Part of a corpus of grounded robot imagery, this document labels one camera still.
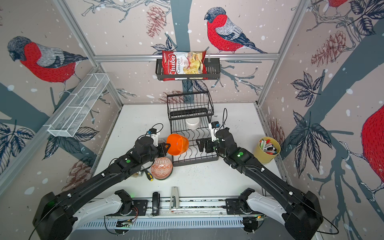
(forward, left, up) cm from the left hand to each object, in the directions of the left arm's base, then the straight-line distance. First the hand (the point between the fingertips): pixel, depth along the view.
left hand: (170, 145), depth 77 cm
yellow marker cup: (+2, -55, -9) cm, 56 cm away
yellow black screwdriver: (-10, +14, -17) cm, 24 cm away
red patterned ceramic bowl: (-7, +6, -14) cm, 17 cm away
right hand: (+1, -16, +2) cm, 16 cm away
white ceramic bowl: (+22, -12, -10) cm, 27 cm away
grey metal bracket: (-19, -2, -15) cm, 25 cm away
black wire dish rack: (+34, -9, -15) cm, 39 cm away
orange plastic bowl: (+3, -4, -5) cm, 7 cm away
